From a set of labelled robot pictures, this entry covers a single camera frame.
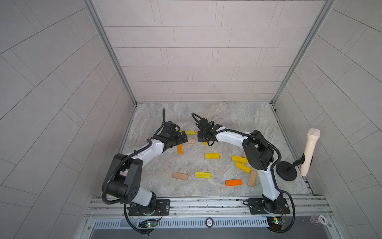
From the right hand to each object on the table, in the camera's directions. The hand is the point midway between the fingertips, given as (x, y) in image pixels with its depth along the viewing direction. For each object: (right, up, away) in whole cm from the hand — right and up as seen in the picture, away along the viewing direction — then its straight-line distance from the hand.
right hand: (200, 137), depth 98 cm
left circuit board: (-24, -34, -32) cm, 53 cm away
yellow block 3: (+1, -18, -17) cm, 25 cm away
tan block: (-6, -2, -3) cm, 7 cm away
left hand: (-11, +1, -7) cm, 13 cm away
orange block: (-13, -6, -8) cm, 16 cm away
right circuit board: (+35, -35, -30) cm, 58 cm away
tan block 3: (+16, 0, -43) cm, 46 cm away
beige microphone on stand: (+49, +6, -34) cm, 60 cm away
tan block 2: (-11, -18, -18) cm, 28 cm away
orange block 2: (+18, -22, -18) cm, 34 cm away
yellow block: (-8, +3, -1) cm, 9 cm away
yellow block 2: (+7, -10, -10) cm, 15 cm away
